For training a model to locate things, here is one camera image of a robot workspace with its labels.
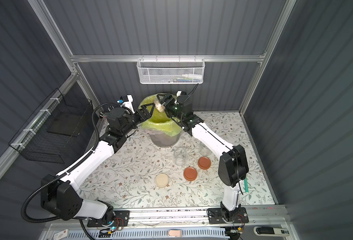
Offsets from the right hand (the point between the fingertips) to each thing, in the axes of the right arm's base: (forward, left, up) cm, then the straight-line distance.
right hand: (159, 99), depth 76 cm
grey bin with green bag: (-9, -1, -16) cm, 19 cm away
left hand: (-6, +3, 0) cm, 7 cm away
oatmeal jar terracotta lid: (-13, -10, -36) cm, 40 cm away
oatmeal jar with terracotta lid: (-7, -27, -40) cm, 49 cm away
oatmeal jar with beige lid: (-4, 0, -2) cm, 4 cm away
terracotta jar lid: (-18, -25, -36) cm, 48 cm away
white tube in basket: (+25, -18, -2) cm, 31 cm away
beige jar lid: (-29, 0, -36) cm, 46 cm away
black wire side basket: (-17, +54, -8) cm, 57 cm away
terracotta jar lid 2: (-24, -16, -38) cm, 48 cm away
